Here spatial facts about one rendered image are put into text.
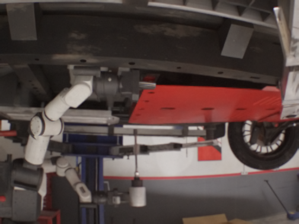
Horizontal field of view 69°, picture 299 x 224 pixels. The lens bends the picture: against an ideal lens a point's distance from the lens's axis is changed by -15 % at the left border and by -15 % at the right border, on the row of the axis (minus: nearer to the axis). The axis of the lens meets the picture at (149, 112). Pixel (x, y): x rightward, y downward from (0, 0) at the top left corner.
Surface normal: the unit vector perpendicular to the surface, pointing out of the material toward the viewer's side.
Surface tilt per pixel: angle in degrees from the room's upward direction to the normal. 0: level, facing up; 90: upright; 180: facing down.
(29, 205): 103
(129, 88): 90
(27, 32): 150
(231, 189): 90
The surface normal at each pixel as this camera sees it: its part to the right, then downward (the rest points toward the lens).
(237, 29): 0.09, 0.72
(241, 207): 0.17, -0.23
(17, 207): 0.56, 0.04
